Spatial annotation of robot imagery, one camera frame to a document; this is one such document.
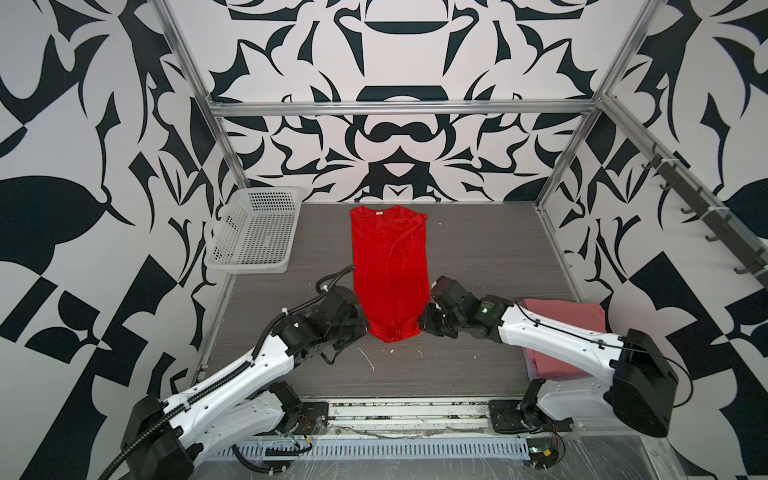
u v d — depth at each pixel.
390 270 1.02
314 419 0.74
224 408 0.44
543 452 0.71
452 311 0.62
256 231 1.11
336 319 0.59
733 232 0.55
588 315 0.85
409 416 0.76
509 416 0.74
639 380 0.41
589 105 0.92
